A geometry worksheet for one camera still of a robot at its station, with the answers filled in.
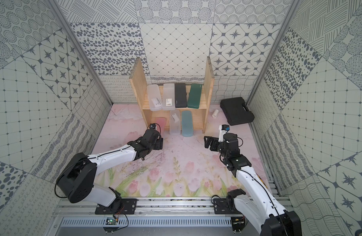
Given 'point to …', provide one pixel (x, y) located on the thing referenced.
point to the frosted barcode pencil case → (168, 97)
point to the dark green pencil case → (195, 96)
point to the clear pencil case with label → (174, 122)
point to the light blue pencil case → (187, 124)
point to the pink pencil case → (162, 121)
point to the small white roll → (215, 112)
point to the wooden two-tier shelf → (200, 115)
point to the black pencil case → (180, 95)
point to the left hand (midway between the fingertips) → (157, 137)
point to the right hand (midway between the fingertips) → (211, 139)
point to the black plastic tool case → (236, 111)
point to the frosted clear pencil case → (155, 97)
